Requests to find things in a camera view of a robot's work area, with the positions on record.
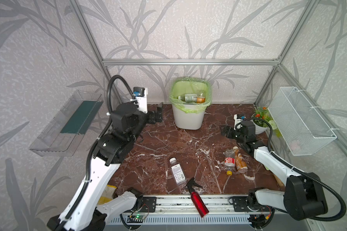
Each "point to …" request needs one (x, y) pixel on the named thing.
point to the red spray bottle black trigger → (202, 210)
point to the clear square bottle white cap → (188, 98)
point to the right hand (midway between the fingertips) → (225, 123)
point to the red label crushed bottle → (230, 161)
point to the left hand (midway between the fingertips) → (156, 97)
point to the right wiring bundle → (260, 221)
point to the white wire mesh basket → (304, 131)
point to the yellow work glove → (108, 194)
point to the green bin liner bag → (187, 85)
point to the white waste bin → (191, 121)
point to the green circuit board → (138, 218)
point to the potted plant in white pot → (260, 125)
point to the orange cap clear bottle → (200, 99)
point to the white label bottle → (178, 171)
